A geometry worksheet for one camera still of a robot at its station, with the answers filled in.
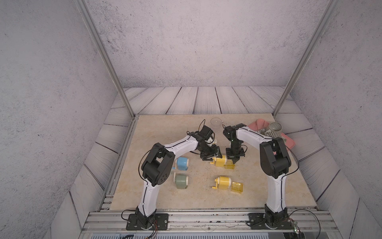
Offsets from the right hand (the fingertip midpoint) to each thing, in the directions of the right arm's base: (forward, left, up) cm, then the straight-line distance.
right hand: (233, 161), depth 91 cm
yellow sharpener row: (-2, +9, +3) cm, 10 cm away
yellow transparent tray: (-2, +3, 0) cm, 3 cm away
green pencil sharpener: (-14, +30, +5) cm, 34 cm away
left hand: (-1, +8, +4) cm, 10 cm away
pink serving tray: (+31, -25, -3) cm, 40 cm away
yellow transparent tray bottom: (-14, 0, -3) cm, 14 cm away
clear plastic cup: (+32, +9, +2) cm, 33 cm away
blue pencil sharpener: (-3, +30, +4) cm, 31 cm away
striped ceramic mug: (+26, -33, -1) cm, 42 cm away
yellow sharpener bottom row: (-15, +9, +5) cm, 17 cm away
